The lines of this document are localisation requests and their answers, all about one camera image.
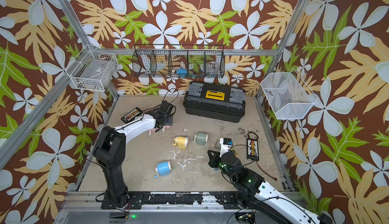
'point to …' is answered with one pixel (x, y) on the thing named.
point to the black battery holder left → (133, 113)
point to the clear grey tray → (218, 145)
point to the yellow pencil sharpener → (181, 142)
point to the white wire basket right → (288, 96)
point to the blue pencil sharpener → (163, 169)
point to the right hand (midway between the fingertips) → (205, 152)
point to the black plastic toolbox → (215, 103)
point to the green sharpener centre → (200, 138)
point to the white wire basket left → (93, 69)
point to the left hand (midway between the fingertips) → (168, 117)
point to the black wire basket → (176, 61)
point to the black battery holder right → (253, 149)
